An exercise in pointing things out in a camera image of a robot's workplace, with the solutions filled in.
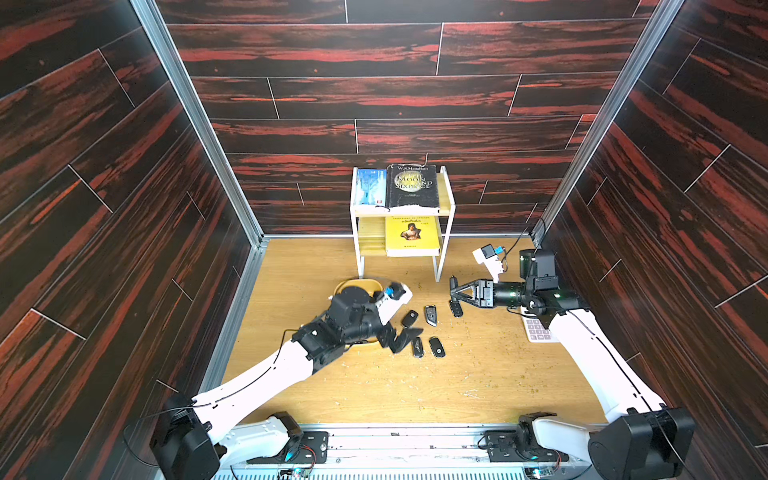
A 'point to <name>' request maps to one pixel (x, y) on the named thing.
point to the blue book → (371, 187)
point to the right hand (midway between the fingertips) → (457, 291)
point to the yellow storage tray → (372, 287)
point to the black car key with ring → (430, 312)
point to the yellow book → (409, 236)
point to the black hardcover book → (412, 190)
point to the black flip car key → (410, 318)
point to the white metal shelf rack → (370, 227)
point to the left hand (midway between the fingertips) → (411, 316)
